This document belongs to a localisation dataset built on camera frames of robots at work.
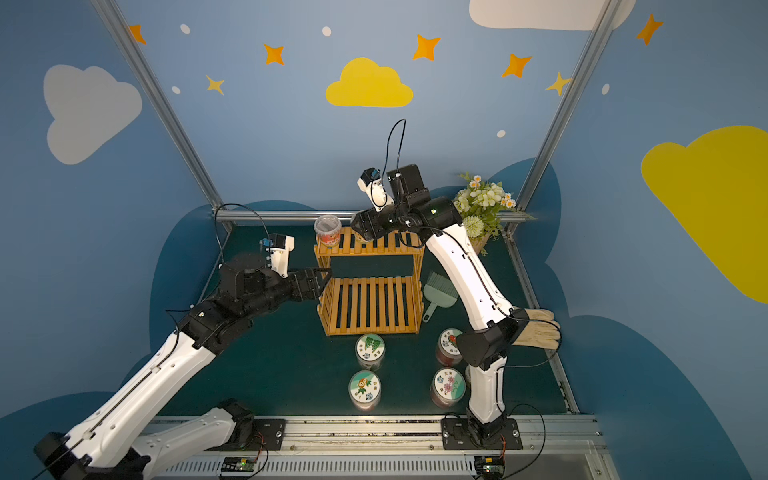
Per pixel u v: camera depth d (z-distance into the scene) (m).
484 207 0.86
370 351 0.80
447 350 0.81
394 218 0.61
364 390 0.74
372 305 0.97
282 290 0.59
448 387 0.75
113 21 0.70
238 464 0.72
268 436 0.74
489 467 0.73
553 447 0.73
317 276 0.61
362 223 0.64
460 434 0.75
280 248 0.60
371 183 0.62
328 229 0.75
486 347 0.45
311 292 0.60
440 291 1.02
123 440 0.40
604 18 0.70
